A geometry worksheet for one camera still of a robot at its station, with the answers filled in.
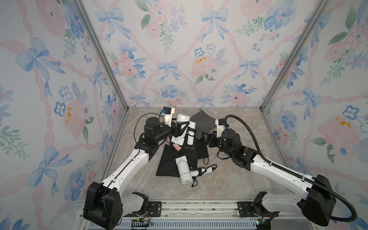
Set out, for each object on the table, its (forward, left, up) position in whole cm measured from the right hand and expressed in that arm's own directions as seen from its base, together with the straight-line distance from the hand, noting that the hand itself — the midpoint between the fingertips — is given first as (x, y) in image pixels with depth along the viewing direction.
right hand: (202, 126), depth 79 cm
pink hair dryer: (-1, +14, -20) cm, 25 cm away
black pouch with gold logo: (-5, +3, -19) cm, 20 cm away
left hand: (-1, +9, +6) cm, 11 cm away
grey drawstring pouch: (-3, 0, +7) cm, 7 cm away
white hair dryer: (-4, +7, +2) cm, 8 cm away
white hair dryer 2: (-20, +9, -19) cm, 29 cm away
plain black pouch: (-14, +20, -21) cm, 32 cm away
